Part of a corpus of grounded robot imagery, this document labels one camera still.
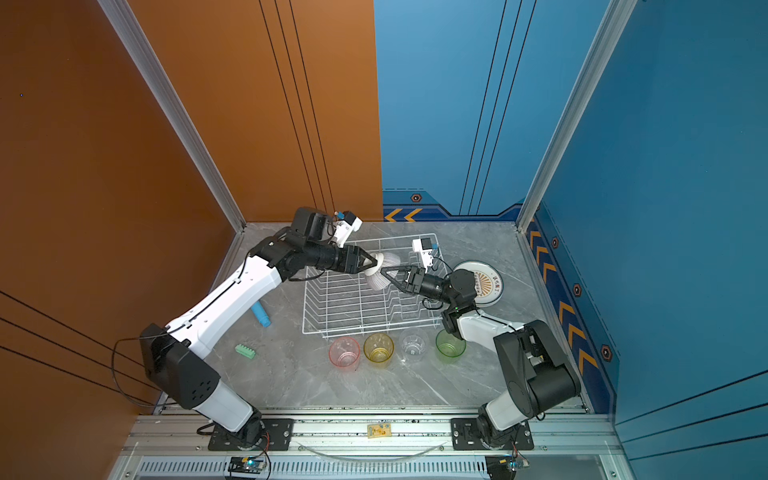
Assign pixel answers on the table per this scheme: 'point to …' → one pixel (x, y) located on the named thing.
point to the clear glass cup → (414, 348)
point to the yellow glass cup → (378, 348)
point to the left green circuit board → (247, 464)
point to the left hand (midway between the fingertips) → (372, 259)
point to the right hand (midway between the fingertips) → (382, 279)
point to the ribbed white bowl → (376, 280)
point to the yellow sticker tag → (379, 430)
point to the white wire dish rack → (345, 305)
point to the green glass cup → (449, 348)
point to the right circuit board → (500, 467)
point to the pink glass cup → (344, 352)
